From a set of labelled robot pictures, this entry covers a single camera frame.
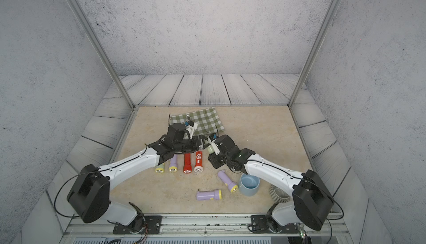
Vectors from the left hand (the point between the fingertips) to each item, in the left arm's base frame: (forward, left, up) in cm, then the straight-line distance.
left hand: (211, 144), depth 80 cm
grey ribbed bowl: (-20, -30, -11) cm, 38 cm away
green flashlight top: (-5, +27, -15) cm, 31 cm away
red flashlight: (-5, +13, -15) cm, 20 cm away
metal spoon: (+30, +16, -15) cm, 38 cm away
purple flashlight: (-3, +20, -16) cm, 26 cm away
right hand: (-4, -1, -6) cm, 7 cm away
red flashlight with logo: (-5, +7, -14) cm, 17 cm away
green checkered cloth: (+28, +2, -17) cm, 33 cm away
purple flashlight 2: (-15, -10, -15) cm, 23 cm away
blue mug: (-13, -18, -18) cm, 29 cm away
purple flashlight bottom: (-18, -2, -15) cm, 24 cm away
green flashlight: (-2, 0, -1) cm, 2 cm away
